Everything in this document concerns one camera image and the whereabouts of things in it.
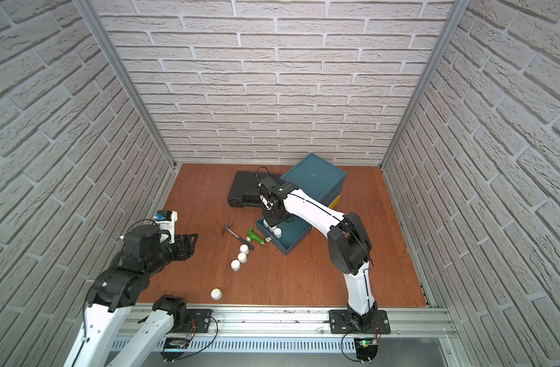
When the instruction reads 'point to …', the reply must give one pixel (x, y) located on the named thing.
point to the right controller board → (366, 349)
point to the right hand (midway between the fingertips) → (278, 218)
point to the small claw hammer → (228, 228)
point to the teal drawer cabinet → (316, 176)
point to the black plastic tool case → (245, 193)
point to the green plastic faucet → (254, 237)
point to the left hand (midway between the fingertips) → (192, 231)
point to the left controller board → (177, 342)
